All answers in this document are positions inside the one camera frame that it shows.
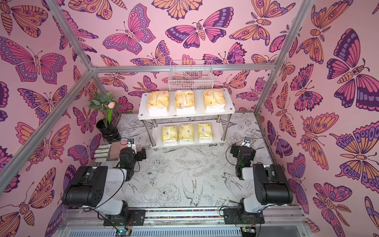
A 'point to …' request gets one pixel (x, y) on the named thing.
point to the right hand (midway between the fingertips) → (240, 144)
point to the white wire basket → (190, 81)
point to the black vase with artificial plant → (106, 102)
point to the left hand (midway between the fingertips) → (138, 146)
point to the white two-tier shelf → (186, 118)
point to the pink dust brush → (109, 152)
